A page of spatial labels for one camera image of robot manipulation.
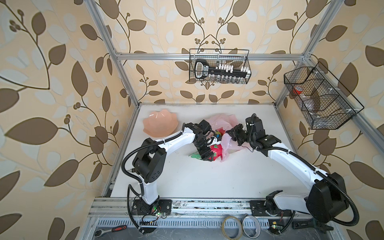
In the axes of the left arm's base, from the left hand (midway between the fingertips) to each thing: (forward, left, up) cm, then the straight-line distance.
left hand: (209, 152), depth 85 cm
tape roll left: (-34, -13, -5) cm, 37 cm away
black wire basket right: (+16, -56, +26) cm, 64 cm away
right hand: (+7, -8, +11) cm, 15 cm away
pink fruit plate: (+25, +36, -9) cm, 45 cm away
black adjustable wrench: (-32, -48, -7) cm, 58 cm away
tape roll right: (-33, -20, -9) cm, 40 cm away
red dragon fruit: (-1, -4, +4) cm, 5 cm away
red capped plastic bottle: (+32, -52, +20) cm, 65 cm away
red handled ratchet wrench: (-38, +51, -8) cm, 64 cm away
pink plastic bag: (-2, -9, +12) cm, 15 cm away
